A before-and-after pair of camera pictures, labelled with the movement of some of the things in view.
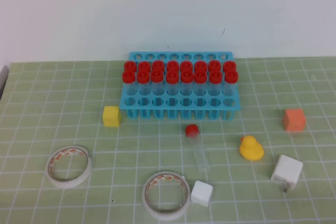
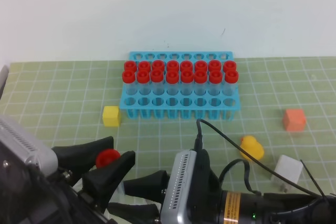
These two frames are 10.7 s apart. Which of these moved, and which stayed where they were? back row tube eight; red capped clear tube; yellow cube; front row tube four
Moved: red capped clear tube
Stayed: back row tube eight; front row tube four; yellow cube
